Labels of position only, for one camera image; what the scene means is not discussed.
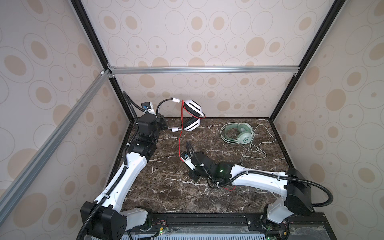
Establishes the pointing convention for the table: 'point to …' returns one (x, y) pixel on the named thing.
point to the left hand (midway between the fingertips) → (163, 110)
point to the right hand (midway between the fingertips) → (187, 165)
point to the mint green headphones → (240, 133)
